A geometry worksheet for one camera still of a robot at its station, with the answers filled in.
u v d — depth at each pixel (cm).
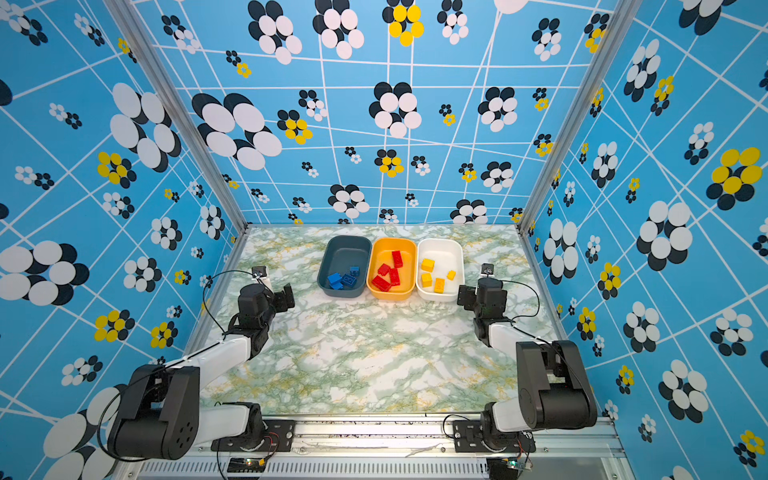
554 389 44
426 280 99
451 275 105
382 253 109
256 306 69
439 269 106
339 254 111
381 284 101
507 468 69
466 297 84
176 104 84
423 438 75
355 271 103
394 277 102
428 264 107
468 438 72
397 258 108
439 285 102
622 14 68
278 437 73
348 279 102
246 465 72
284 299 82
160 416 42
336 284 99
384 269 106
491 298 73
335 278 100
